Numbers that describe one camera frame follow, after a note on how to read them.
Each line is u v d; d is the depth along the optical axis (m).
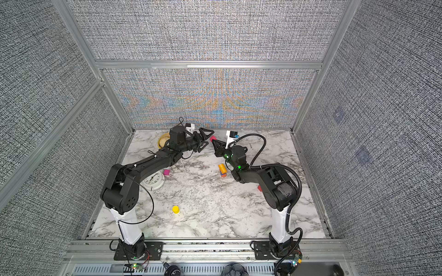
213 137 0.87
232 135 0.81
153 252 0.73
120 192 0.50
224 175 0.97
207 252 0.75
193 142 0.78
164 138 1.08
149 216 0.80
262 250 0.73
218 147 0.83
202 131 0.80
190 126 0.84
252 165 0.70
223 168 0.95
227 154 0.81
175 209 0.84
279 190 0.52
